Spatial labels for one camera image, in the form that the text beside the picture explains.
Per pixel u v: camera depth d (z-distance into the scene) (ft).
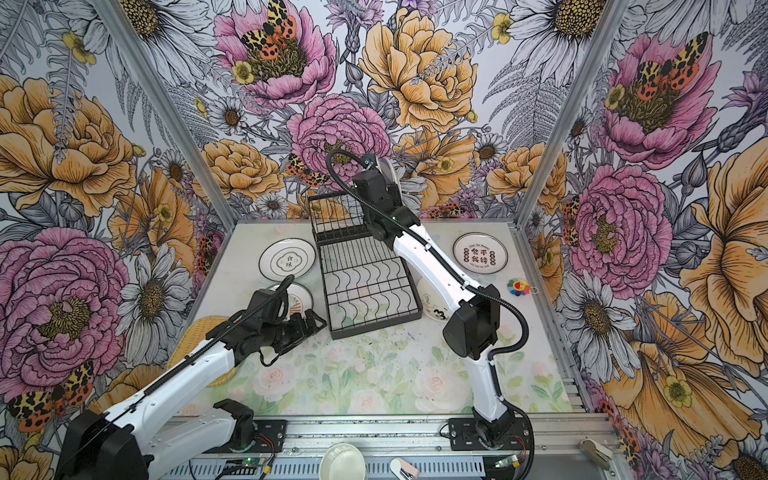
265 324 2.13
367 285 3.31
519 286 3.36
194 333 2.96
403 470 2.25
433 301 3.23
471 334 1.66
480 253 3.69
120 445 1.28
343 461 2.31
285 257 3.65
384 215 1.84
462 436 2.43
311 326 2.44
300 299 3.01
